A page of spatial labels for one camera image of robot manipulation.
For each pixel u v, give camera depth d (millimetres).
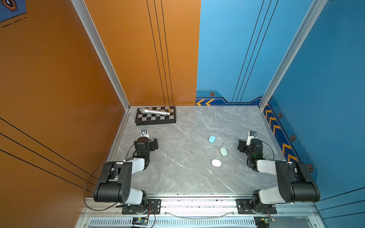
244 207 725
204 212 715
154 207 742
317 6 697
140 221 718
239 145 869
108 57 915
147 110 1087
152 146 836
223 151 919
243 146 847
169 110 1091
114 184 448
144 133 806
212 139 985
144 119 1085
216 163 872
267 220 698
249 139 823
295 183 442
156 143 870
